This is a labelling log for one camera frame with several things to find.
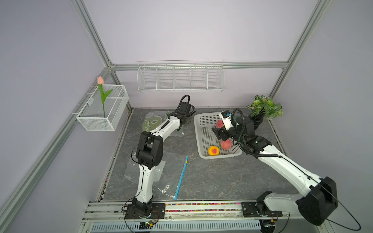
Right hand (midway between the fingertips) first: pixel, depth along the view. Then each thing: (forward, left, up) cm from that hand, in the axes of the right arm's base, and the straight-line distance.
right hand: (218, 123), depth 78 cm
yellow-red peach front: (-6, +1, -19) cm, 20 cm away
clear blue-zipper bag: (-20, +29, -25) cm, 44 cm away
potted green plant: (+13, -29, 0) cm, 32 cm away
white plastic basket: (+16, +6, -26) cm, 31 cm away
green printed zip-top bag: (+15, +41, -15) cm, 46 cm away
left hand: (+15, +19, -15) cm, 28 cm away
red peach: (-2, -8, -19) cm, 20 cm away
